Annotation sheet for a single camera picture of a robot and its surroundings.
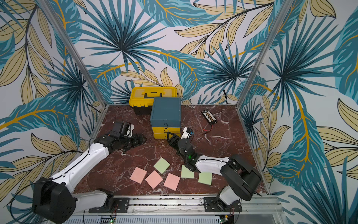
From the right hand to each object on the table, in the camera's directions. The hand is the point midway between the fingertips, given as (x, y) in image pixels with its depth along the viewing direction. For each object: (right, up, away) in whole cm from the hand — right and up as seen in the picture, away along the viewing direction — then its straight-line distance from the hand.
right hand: (169, 134), depth 83 cm
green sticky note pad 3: (+22, -26, 0) cm, 34 cm away
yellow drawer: (-3, +2, +7) cm, 8 cm away
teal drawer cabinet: (-2, +11, +1) cm, 11 cm away
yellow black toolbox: (-21, +24, +18) cm, 37 cm away
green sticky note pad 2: (+10, -23, +1) cm, 26 cm away
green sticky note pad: (-5, -20, +5) cm, 21 cm away
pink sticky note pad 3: (+2, -27, -1) cm, 28 cm away
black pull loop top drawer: (-3, +5, +1) cm, 6 cm away
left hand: (-16, -5, -2) cm, 17 cm away
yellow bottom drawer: (-5, -3, +15) cm, 16 cm away
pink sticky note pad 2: (-9, -26, -1) cm, 27 cm away
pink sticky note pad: (-19, -24, +1) cm, 31 cm away
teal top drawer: (-2, +7, +2) cm, 7 cm away
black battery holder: (+30, +11, +27) cm, 41 cm away
